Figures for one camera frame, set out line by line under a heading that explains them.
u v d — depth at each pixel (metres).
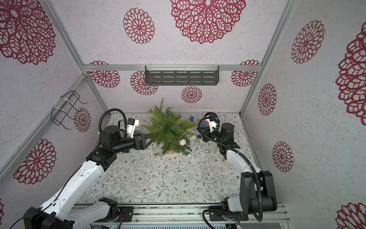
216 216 0.73
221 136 0.69
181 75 0.93
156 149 0.97
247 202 0.42
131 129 0.65
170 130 0.75
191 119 0.78
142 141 0.62
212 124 0.74
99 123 0.54
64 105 0.76
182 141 0.75
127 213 0.74
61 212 0.40
